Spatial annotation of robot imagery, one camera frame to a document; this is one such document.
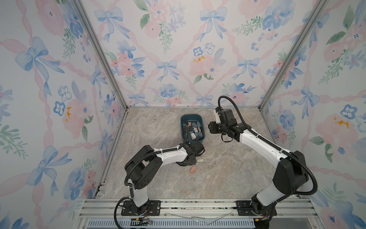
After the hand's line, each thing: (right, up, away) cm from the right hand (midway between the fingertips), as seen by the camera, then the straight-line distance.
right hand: (212, 124), depth 87 cm
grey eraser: (-10, -1, +19) cm, 22 cm away
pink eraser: (-7, -4, +16) cm, 18 cm away
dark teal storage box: (-14, +4, +24) cm, 28 cm away
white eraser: (-9, -4, +16) cm, 19 cm away
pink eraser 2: (-12, -27, 0) cm, 30 cm away
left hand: (-13, -23, +4) cm, 27 cm away
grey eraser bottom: (-6, -7, +14) cm, 16 cm away
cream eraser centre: (-7, -23, +3) cm, 24 cm away
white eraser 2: (-11, -8, +13) cm, 19 cm away
